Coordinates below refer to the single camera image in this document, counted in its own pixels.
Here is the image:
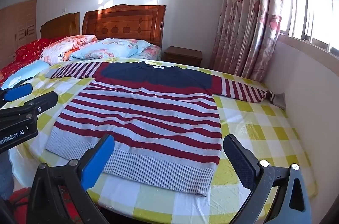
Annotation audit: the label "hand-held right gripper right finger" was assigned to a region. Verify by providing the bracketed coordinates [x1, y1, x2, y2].
[223, 134, 313, 224]

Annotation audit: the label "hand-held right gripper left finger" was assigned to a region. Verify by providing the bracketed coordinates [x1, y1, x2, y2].
[26, 134, 115, 224]

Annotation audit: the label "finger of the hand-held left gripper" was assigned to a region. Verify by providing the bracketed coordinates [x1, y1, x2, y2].
[0, 83, 33, 107]
[0, 91, 59, 122]

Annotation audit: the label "red white striped navy sweater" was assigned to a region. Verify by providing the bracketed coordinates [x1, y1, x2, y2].
[45, 61, 287, 198]

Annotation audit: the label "yellow checked tablecloth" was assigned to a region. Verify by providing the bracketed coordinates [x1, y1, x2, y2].
[8, 57, 318, 224]

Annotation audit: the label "red patterned blanket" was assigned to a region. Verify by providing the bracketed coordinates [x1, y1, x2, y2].
[0, 38, 67, 82]

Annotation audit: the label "person's blue trousers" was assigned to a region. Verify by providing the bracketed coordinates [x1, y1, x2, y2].
[0, 152, 14, 200]

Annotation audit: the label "pink floral quilt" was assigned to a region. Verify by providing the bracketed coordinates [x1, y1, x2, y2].
[40, 35, 97, 64]

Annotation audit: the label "red patterned cloth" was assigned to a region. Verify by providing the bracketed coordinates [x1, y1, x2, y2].
[11, 184, 80, 224]

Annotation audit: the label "light wooden wardrobe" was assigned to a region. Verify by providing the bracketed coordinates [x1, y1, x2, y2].
[0, 0, 38, 63]

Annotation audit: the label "light wooden headboard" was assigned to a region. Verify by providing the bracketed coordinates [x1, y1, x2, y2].
[40, 12, 80, 39]

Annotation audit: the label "light blue floral quilt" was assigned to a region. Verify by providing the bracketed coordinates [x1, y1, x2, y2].
[69, 38, 153, 60]

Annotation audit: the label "dark carved wooden headboard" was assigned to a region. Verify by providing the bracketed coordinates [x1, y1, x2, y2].
[82, 5, 167, 48]

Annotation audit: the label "brown wooden nightstand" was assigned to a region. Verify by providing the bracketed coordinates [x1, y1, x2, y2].
[164, 46, 203, 67]

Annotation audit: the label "pink floral curtain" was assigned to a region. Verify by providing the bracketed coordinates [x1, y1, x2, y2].
[209, 0, 289, 82]

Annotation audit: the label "barred window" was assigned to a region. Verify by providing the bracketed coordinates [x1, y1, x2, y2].
[278, 0, 339, 58]

